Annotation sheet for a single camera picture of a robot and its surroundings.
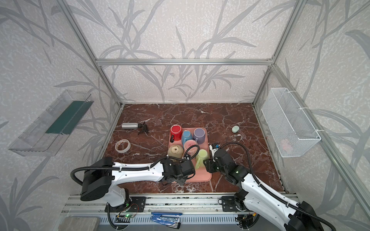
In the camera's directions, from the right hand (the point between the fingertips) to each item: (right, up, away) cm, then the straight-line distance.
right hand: (206, 156), depth 83 cm
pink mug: (-8, +4, -1) cm, 9 cm away
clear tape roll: (-56, +3, +14) cm, 58 cm away
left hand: (-13, -9, -2) cm, 16 cm away
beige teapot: (-18, +3, +2) cm, 18 cm away
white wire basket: (+35, +17, -21) cm, 44 cm away
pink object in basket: (+40, +8, -10) cm, 42 cm away
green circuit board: (-41, -26, -12) cm, 50 cm away
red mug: (-19, +13, +11) cm, 25 cm away
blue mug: (-12, +11, +7) cm, 18 cm away
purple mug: (-4, +11, +9) cm, 15 cm away
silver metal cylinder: (-54, +17, +20) cm, 60 cm away
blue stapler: (-18, -26, -15) cm, 35 cm away
